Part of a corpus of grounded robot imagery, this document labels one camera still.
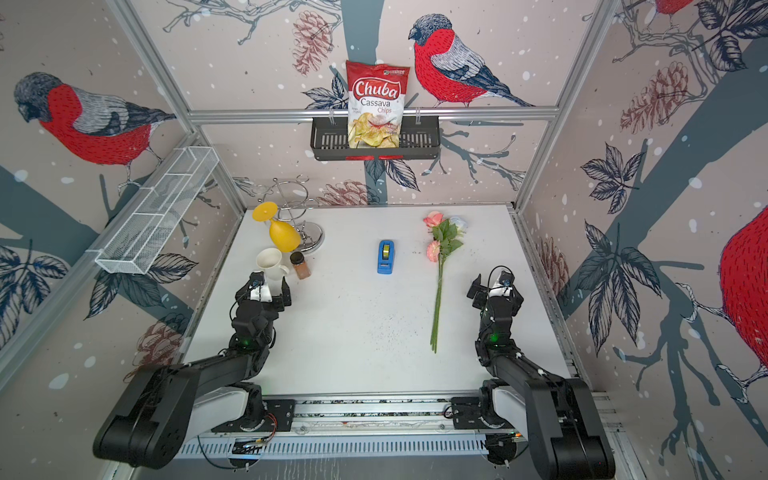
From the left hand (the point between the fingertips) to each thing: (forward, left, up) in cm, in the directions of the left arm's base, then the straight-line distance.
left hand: (270, 273), depth 86 cm
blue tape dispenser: (+13, -34, -9) cm, 37 cm away
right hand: (0, -66, -2) cm, 66 cm away
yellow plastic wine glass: (+12, -2, +1) cm, 12 cm away
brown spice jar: (+7, -6, -8) cm, 12 cm away
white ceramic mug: (+10, +5, -7) cm, 13 cm away
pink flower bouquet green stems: (+19, -55, -7) cm, 59 cm away
